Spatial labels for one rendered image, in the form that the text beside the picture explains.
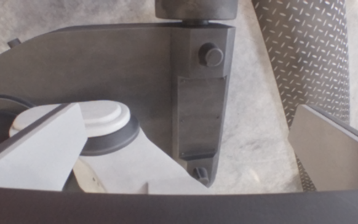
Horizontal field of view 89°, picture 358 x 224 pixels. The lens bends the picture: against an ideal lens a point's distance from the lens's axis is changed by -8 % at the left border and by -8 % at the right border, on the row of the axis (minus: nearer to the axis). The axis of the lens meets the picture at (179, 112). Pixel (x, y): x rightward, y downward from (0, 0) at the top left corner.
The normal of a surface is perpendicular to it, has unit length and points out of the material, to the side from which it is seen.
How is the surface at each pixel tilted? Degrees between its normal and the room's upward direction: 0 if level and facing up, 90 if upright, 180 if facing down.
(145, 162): 90
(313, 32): 0
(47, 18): 0
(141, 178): 90
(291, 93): 23
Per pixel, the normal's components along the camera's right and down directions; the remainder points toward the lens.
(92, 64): 0.19, 0.47
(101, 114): 0.00, -0.88
